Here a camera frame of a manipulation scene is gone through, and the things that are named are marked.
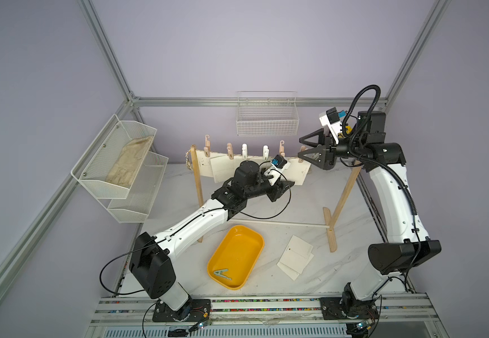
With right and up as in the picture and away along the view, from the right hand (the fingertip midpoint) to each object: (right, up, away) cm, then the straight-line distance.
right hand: (301, 151), depth 64 cm
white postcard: (+4, -40, +22) cm, 45 cm away
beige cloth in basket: (-63, -4, +14) cm, 64 cm away
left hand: (-3, -9, +7) cm, 12 cm away
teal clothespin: (-28, -45, +17) cm, 56 cm away
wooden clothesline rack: (+20, -29, +31) cm, 47 cm away
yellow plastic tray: (-22, -42, +22) cm, 52 cm away
